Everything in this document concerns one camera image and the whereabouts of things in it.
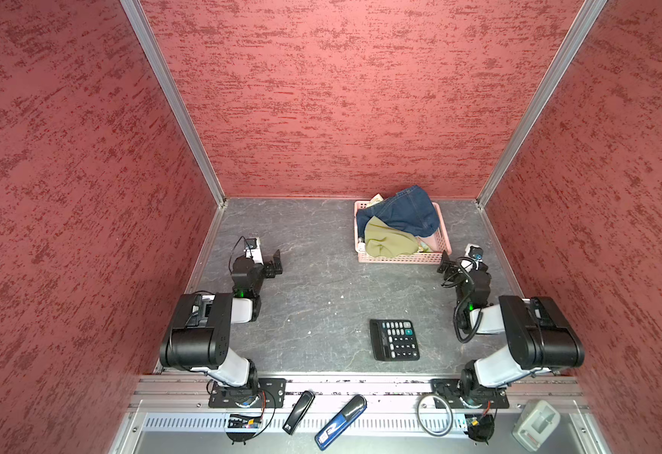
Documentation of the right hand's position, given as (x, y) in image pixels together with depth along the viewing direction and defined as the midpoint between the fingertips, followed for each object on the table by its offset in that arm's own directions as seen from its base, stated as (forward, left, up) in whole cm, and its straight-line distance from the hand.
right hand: (456, 256), depth 92 cm
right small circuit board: (-46, +4, -10) cm, 47 cm away
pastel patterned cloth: (+8, +8, -6) cm, 13 cm away
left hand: (+3, +64, 0) cm, 64 cm away
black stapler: (-43, +51, -5) cm, 67 cm away
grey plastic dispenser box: (-45, -9, -6) cm, 46 cm away
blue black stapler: (-44, +40, -4) cm, 60 cm away
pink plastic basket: (+3, +11, -5) cm, 12 cm away
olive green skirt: (+6, +24, +2) cm, 25 cm away
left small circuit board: (-43, +67, -10) cm, 80 cm away
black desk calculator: (-25, +23, -7) cm, 35 cm away
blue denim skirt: (+22, +12, 0) cm, 25 cm away
